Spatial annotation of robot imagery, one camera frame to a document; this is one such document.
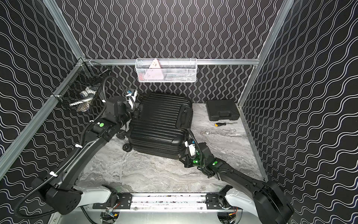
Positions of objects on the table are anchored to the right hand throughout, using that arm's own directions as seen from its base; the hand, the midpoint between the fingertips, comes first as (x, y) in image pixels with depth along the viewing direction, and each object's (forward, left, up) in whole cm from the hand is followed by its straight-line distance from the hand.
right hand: (180, 158), depth 80 cm
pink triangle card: (+45, +17, +28) cm, 56 cm away
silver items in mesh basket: (+30, +58, +20) cm, 68 cm away
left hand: (+18, +23, +28) cm, 41 cm away
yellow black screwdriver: (+31, -29, -8) cm, 43 cm away
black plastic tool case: (+41, -30, -3) cm, 51 cm away
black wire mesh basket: (+34, +65, +21) cm, 76 cm away
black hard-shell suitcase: (+12, +11, +13) cm, 21 cm away
